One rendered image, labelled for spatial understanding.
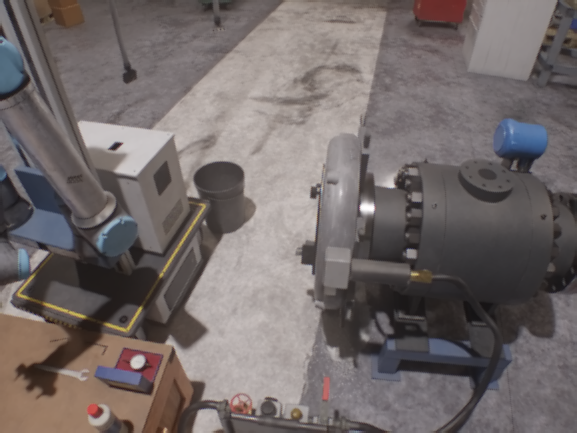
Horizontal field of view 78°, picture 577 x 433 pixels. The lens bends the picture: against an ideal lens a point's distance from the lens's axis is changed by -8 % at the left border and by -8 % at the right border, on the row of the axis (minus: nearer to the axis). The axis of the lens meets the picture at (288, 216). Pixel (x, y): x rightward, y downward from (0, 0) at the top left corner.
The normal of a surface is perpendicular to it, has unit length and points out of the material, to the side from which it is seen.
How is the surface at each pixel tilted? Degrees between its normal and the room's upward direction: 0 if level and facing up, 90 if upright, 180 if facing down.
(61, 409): 0
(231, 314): 0
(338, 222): 46
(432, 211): 33
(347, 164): 15
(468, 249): 57
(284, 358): 0
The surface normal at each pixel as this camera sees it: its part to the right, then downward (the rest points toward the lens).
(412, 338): 0.00, -0.73
